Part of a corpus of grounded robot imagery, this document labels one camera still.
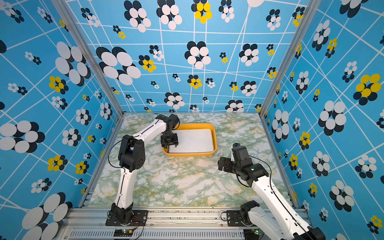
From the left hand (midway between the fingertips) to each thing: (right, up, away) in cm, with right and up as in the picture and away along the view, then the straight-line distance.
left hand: (175, 145), depth 97 cm
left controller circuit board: (-22, -40, -25) cm, 52 cm away
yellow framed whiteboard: (+11, +2, +5) cm, 12 cm away
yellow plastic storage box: (+14, +12, +13) cm, 23 cm away
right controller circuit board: (+41, -39, -27) cm, 63 cm away
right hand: (+31, -7, -17) cm, 36 cm away
